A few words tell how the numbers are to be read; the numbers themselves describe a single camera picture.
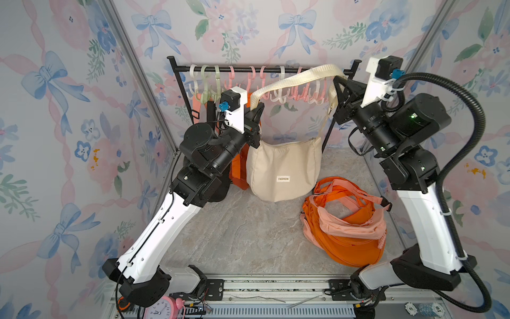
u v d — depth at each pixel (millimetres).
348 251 759
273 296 740
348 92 414
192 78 684
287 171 757
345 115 440
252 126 431
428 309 670
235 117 401
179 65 673
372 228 700
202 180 411
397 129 355
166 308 684
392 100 373
